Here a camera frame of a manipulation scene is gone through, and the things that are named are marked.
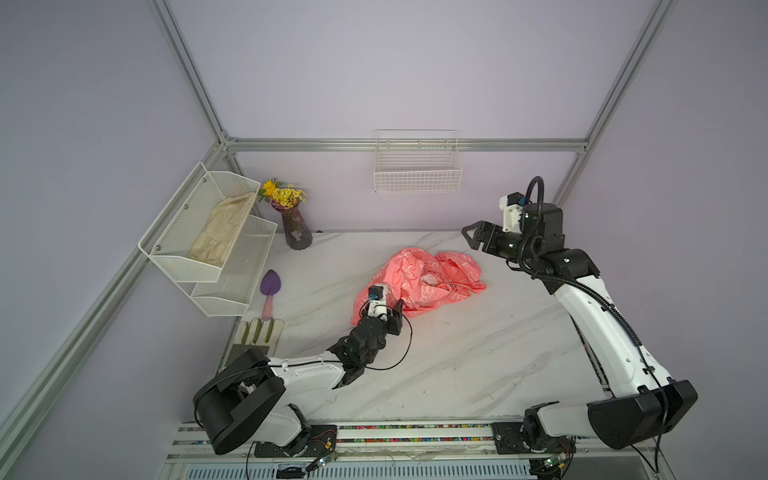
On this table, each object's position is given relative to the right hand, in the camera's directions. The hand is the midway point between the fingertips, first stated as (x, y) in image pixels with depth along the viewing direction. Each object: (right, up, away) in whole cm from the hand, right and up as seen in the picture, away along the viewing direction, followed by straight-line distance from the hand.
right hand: (475, 240), depth 75 cm
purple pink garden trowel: (-65, -14, +29) cm, 73 cm away
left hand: (-21, -17, +8) cm, 28 cm away
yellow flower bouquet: (-57, +16, +23) cm, 63 cm away
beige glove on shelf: (-68, 0, +2) cm, 68 cm away
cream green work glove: (-64, -28, +18) cm, 72 cm away
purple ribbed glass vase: (-57, +4, +35) cm, 68 cm away
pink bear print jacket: (-13, -11, +9) cm, 19 cm away
